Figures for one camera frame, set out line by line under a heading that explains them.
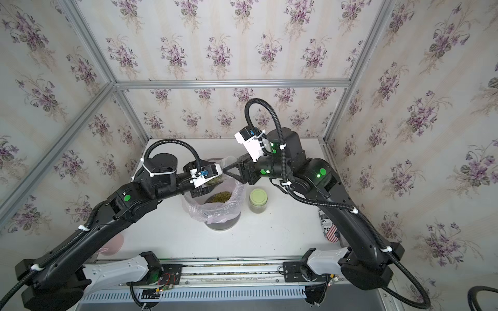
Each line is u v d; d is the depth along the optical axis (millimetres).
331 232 816
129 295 688
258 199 833
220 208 626
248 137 470
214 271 749
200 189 530
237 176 520
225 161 544
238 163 478
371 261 367
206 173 482
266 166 470
